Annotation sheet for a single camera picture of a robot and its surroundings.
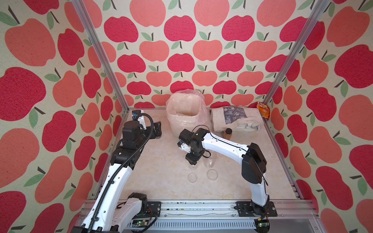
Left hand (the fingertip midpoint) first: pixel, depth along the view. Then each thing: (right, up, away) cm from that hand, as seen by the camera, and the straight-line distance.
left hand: (154, 125), depth 72 cm
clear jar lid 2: (+20, -32, +14) cm, 40 cm away
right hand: (+21, -22, +12) cm, 32 cm away
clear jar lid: (+32, -31, +15) cm, 47 cm away
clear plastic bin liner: (+16, +11, +33) cm, 38 cm away
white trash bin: (+16, +9, +34) cm, 38 cm away
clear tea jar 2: (+30, -22, +12) cm, 40 cm away
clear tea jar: (+20, -26, +14) cm, 36 cm away
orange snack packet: (+77, +11, +40) cm, 88 cm away
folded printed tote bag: (+52, +4, +31) cm, 61 cm away
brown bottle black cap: (+45, -6, +24) cm, 51 cm away
